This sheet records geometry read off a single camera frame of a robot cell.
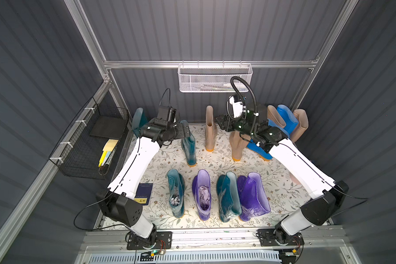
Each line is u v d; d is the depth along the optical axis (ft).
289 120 2.84
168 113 1.88
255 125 1.74
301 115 3.03
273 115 2.92
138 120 2.94
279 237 2.16
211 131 2.86
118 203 1.35
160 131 1.70
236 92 1.90
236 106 2.04
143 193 2.93
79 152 2.29
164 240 2.38
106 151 2.38
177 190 2.04
